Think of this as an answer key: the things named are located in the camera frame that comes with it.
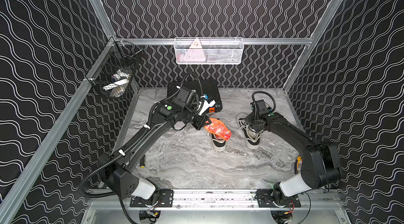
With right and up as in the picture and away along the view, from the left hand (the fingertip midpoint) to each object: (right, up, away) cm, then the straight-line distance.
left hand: (209, 118), depth 71 cm
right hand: (+23, -2, +20) cm, 31 cm away
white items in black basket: (-43, +17, +4) cm, 46 cm away
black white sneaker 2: (+24, -13, +15) cm, 31 cm away
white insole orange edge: (+4, -5, +4) cm, 7 cm away
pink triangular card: (-7, +35, +19) cm, 40 cm away
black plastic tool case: (+1, +19, +47) cm, 51 cm away
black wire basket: (-53, +22, +14) cm, 59 cm away
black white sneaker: (+6, -15, +14) cm, 21 cm away
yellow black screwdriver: (-35, -24, +12) cm, 44 cm away
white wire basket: (+6, +49, +54) cm, 74 cm away
